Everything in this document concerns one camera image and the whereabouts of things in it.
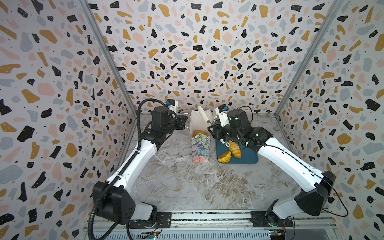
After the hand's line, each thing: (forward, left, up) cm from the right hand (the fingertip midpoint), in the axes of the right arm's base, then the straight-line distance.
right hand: (209, 124), depth 71 cm
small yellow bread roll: (-3, -10, -27) cm, 30 cm away
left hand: (+7, +11, 0) cm, 13 cm away
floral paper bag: (0, +5, -9) cm, 10 cm away
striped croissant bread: (+5, -18, -30) cm, 35 cm away
